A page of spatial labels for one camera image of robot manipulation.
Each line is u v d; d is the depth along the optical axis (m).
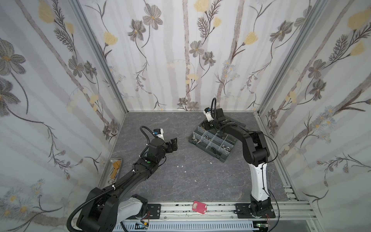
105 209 0.40
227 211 0.76
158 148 0.63
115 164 0.91
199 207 0.76
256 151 0.58
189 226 0.70
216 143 0.96
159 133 0.74
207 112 0.93
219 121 0.83
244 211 0.73
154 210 0.73
